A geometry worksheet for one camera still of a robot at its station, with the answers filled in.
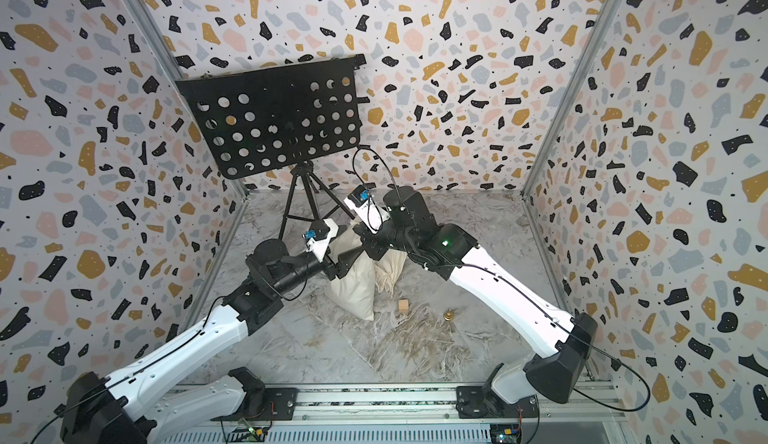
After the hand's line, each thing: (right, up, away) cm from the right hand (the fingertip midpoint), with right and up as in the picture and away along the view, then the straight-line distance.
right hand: (356, 228), depth 67 cm
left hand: (-1, -2, +2) cm, 3 cm away
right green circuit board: (+35, -49, +5) cm, 61 cm away
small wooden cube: (+10, -24, +23) cm, 35 cm away
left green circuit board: (-25, -49, +5) cm, 56 cm away
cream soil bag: (-1, -16, +14) cm, 21 cm away
